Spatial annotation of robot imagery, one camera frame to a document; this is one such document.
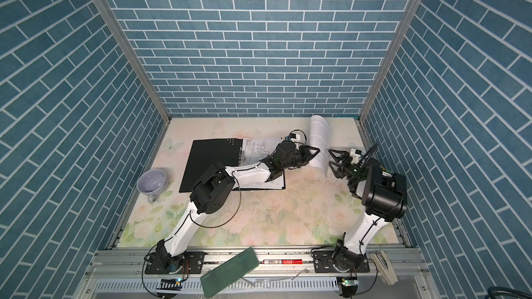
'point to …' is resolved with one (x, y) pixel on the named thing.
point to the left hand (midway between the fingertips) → (320, 152)
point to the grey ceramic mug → (152, 183)
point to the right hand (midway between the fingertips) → (329, 155)
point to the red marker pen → (282, 261)
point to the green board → (228, 272)
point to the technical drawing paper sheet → (255, 149)
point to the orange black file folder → (204, 153)
